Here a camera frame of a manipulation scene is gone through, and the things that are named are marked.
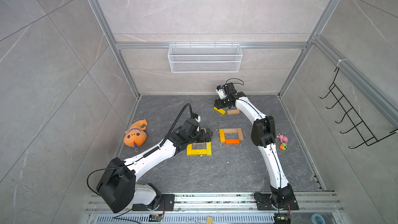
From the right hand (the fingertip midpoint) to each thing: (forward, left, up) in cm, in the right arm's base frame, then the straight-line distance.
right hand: (220, 102), depth 107 cm
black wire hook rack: (-37, -54, +24) cm, 70 cm away
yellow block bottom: (-32, +21, -6) cm, 39 cm away
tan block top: (-5, -8, -5) cm, 11 cm away
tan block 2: (-19, -6, -6) cm, 21 cm away
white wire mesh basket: (+19, +10, +23) cm, 32 cm away
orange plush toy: (-27, +51, +3) cm, 57 cm away
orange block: (-37, +15, +12) cm, 42 cm away
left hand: (-28, +10, +8) cm, 31 cm away
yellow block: (-34, +15, -5) cm, 37 cm away
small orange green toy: (-31, -36, -5) cm, 48 cm away
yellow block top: (-3, -1, -6) cm, 6 cm away
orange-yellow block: (-23, 0, -6) cm, 23 cm away
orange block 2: (-27, -5, -7) cm, 28 cm away
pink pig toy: (-26, -37, -6) cm, 46 cm away
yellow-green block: (-31, +9, -5) cm, 33 cm away
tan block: (-22, -12, -6) cm, 26 cm away
